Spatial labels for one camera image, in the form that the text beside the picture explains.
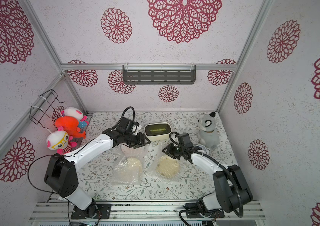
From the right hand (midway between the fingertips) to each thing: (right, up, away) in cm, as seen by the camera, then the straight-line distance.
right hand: (162, 150), depth 86 cm
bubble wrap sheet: (-6, -4, +11) cm, 13 cm away
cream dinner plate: (+3, -11, +3) cm, 12 cm away
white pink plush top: (-59, +24, +9) cm, 65 cm away
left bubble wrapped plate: (-22, -13, -1) cm, 25 cm away
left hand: (-8, +5, -4) cm, 10 cm away
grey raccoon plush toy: (+31, +8, +6) cm, 33 cm away
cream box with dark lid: (-3, +11, +17) cm, 20 cm away
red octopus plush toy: (-58, +16, +2) cm, 60 cm away
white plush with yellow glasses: (-59, +7, -6) cm, 59 cm away
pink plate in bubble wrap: (-19, -2, +6) cm, 21 cm away
